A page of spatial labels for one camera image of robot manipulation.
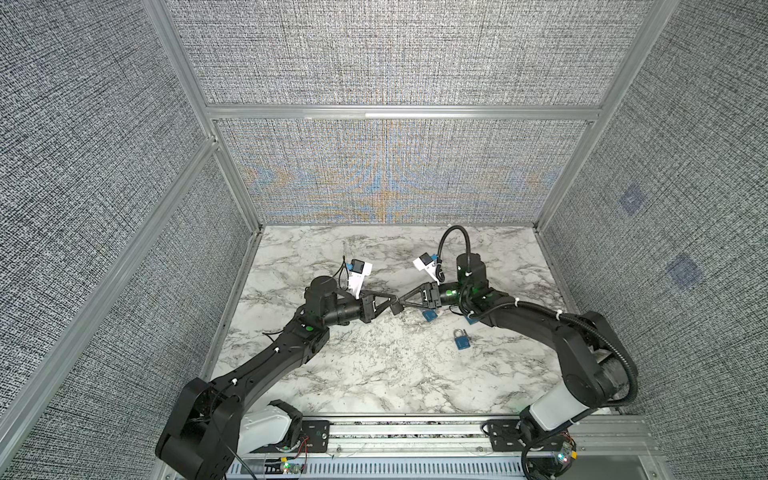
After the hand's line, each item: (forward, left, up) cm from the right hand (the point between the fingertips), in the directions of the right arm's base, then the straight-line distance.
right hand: (401, 302), depth 77 cm
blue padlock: (+6, -9, -18) cm, 22 cm away
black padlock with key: (-2, +1, 0) cm, 3 cm away
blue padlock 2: (-3, -18, -18) cm, 26 cm away
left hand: (-1, +2, +3) cm, 4 cm away
